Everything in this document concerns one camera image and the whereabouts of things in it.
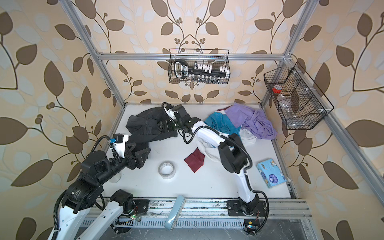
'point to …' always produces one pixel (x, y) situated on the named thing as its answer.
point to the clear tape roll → (167, 169)
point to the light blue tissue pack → (272, 175)
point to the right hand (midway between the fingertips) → (163, 125)
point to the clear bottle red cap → (277, 89)
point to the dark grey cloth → (142, 128)
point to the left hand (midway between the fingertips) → (143, 146)
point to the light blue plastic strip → (175, 212)
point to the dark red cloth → (224, 108)
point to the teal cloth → (221, 122)
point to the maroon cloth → (195, 160)
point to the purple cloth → (254, 120)
